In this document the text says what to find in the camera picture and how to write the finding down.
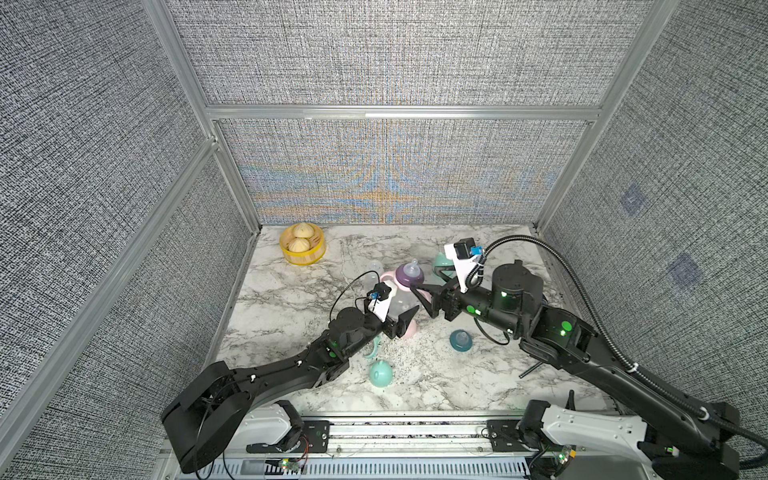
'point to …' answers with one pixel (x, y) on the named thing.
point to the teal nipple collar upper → (461, 340)
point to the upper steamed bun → (303, 230)
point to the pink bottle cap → (412, 330)
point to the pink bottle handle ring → (393, 277)
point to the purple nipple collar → (409, 280)
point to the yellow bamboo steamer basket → (316, 252)
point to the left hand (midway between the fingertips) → (412, 297)
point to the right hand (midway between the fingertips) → (426, 272)
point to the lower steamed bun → (299, 244)
